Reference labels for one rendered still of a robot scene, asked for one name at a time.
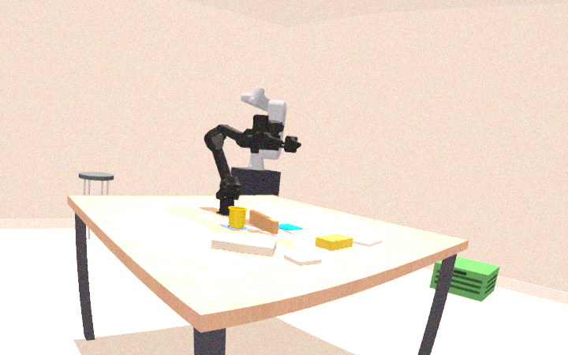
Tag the long wooden beam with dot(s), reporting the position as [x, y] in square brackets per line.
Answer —
[264, 222]

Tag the yellow rectangular block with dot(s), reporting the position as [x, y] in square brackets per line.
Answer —
[334, 241]

